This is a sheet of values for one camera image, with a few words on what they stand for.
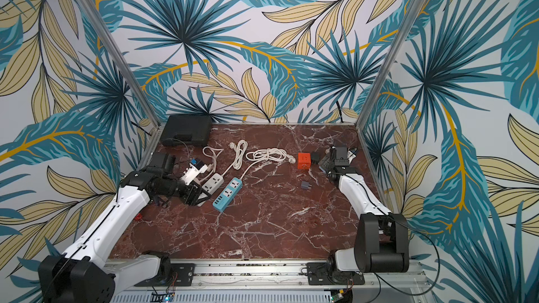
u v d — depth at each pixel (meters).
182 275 0.73
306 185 0.95
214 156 1.04
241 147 1.07
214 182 0.94
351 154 0.78
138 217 0.52
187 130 1.12
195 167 0.69
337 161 0.69
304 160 0.98
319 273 0.73
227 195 0.90
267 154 1.03
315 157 1.02
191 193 0.66
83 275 0.37
